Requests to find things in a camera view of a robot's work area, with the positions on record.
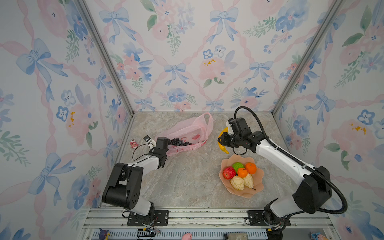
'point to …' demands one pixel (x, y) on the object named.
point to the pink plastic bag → (195, 130)
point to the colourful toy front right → (317, 236)
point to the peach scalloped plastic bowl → (247, 192)
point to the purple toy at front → (102, 234)
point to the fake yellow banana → (222, 147)
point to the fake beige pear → (248, 181)
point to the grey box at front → (237, 236)
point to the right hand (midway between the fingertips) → (218, 138)
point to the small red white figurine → (133, 144)
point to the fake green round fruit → (236, 165)
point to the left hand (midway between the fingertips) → (159, 144)
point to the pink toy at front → (187, 236)
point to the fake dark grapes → (177, 142)
